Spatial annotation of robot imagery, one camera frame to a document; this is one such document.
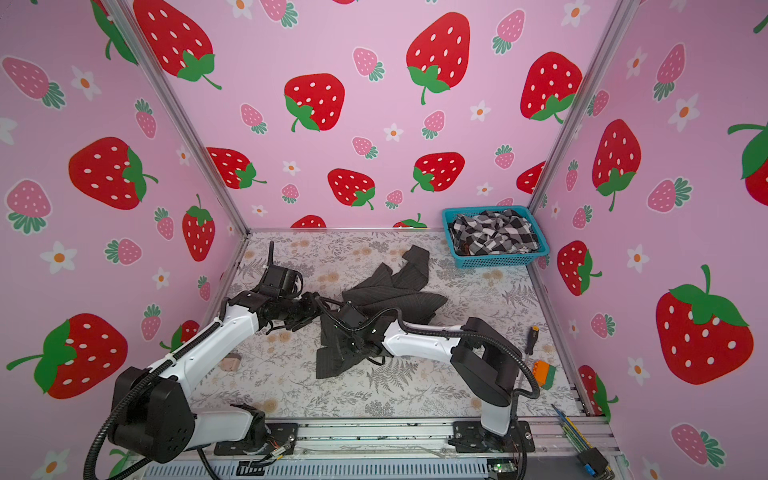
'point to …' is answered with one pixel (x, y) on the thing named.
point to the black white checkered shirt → (491, 232)
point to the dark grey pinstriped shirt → (405, 295)
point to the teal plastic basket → (520, 259)
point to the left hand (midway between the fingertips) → (324, 310)
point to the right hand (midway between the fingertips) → (339, 345)
